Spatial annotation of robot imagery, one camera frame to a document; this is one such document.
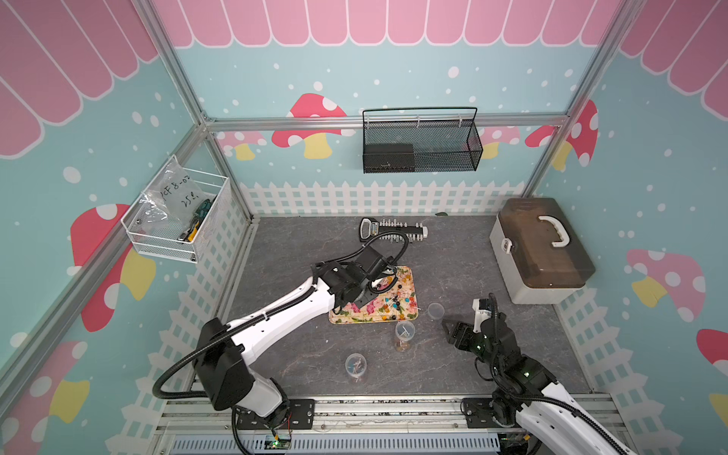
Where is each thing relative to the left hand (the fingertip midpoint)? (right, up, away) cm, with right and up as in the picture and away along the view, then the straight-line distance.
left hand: (359, 285), depth 80 cm
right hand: (+26, -11, +2) cm, 29 cm away
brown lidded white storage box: (+57, +8, +9) cm, 58 cm away
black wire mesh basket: (+20, +46, +14) cm, 53 cm away
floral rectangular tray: (+13, -8, +14) cm, 21 cm away
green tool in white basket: (-41, +21, -6) cm, 46 cm away
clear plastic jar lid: (+25, -10, +13) cm, 30 cm away
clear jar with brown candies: (+13, -14, +1) cm, 19 cm away
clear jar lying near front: (-1, -21, -5) cm, 21 cm away
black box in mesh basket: (+9, +41, +17) cm, 45 cm away
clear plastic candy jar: (+7, +2, -10) cm, 12 cm away
